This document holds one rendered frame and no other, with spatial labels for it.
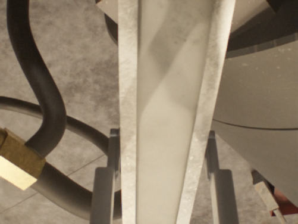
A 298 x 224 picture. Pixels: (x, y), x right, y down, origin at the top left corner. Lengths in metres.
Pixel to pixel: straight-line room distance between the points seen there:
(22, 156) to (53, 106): 0.05
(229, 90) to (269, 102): 0.03
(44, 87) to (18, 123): 1.01
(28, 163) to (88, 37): 0.84
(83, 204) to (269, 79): 0.24
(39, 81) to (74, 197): 0.12
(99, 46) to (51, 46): 0.13
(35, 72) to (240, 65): 0.21
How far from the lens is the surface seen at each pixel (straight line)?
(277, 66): 0.29
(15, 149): 0.43
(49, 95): 0.44
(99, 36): 1.24
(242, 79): 0.31
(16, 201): 1.71
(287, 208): 1.80
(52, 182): 0.45
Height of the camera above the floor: 1.07
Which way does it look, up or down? 51 degrees down
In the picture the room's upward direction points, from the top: 175 degrees clockwise
